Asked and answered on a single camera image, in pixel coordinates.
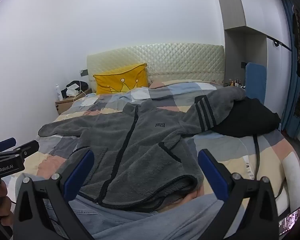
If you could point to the black smartphone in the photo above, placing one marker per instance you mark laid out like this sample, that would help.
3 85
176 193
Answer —
288 221

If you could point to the light blue jeans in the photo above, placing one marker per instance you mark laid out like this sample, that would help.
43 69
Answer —
140 222

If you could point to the white spray bottle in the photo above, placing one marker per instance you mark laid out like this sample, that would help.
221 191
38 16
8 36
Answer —
58 92

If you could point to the wooden nightstand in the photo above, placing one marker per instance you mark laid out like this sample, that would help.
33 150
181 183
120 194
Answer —
65 106

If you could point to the grey built-in wardrobe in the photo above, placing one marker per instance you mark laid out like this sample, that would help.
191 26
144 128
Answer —
230 5

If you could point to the person's left hand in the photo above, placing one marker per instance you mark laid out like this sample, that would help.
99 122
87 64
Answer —
2 200

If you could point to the yellow crown print pillow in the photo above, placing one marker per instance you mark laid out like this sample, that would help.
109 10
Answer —
115 77

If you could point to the white tissue box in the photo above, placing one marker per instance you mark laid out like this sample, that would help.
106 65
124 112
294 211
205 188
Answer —
71 91

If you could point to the blue curtain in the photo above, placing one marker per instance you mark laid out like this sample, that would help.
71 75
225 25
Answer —
291 92

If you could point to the black cloth bag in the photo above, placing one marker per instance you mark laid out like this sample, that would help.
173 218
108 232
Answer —
83 84

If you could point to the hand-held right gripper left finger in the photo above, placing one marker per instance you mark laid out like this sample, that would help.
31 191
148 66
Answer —
78 176

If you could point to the grey fleece zip jacket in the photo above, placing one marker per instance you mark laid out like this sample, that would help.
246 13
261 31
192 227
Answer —
140 150

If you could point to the row of small bottles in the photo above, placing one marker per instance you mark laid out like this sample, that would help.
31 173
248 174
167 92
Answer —
236 82

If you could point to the cream quilted headboard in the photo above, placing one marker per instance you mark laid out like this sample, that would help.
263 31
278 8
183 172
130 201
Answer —
185 60

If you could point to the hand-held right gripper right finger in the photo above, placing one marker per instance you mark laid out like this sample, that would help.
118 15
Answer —
212 173

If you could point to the blue padded board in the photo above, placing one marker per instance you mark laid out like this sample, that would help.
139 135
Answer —
255 82

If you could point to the grey wall socket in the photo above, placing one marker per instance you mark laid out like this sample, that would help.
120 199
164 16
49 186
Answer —
84 72

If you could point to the checkered patchwork quilt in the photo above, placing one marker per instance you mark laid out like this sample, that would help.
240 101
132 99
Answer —
240 152

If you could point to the black curtain rail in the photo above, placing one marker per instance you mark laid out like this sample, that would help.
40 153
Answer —
277 43

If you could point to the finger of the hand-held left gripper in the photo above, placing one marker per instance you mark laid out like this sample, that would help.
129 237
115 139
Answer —
27 147
3 143

